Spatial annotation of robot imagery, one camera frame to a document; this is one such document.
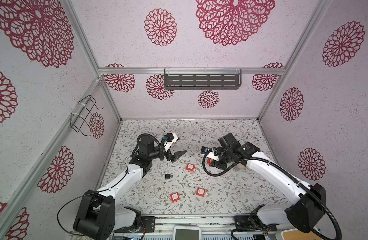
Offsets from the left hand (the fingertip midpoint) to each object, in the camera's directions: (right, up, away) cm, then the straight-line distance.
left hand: (180, 146), depth 78 cm
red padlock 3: (-3, -28, +3) cm, 28 cm away
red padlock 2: (+11, -26, +5) cm, 29 cm away
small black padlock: (-8, -19, +12) cm, 24 cm away
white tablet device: (+3, -40, -8) cm, 41 cm away
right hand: (+17, -6, +2) cm, 18 cm away
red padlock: (+6, -14, +14) cm, 21 cm away
